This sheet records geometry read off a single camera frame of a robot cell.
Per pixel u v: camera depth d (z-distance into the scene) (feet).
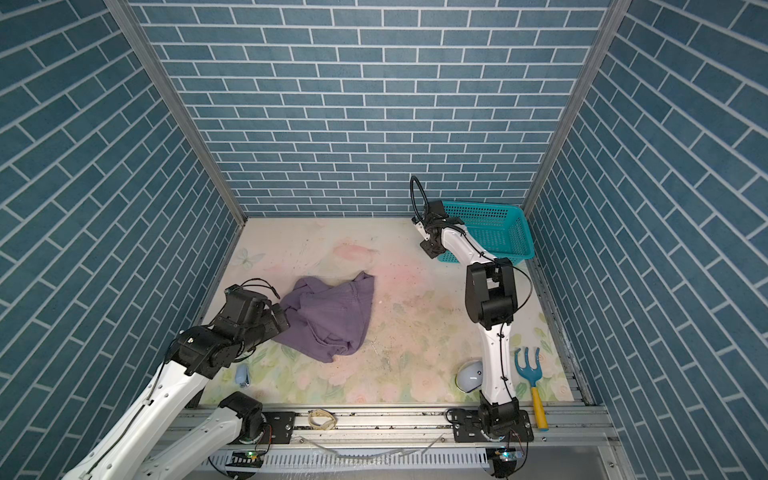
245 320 1.83
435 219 2.70
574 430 2.50
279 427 2.42
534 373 2.72
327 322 2.71
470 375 2.47
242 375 2.58
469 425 2.42
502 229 3.80
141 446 1.36
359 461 2.53
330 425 2.43
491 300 1.92
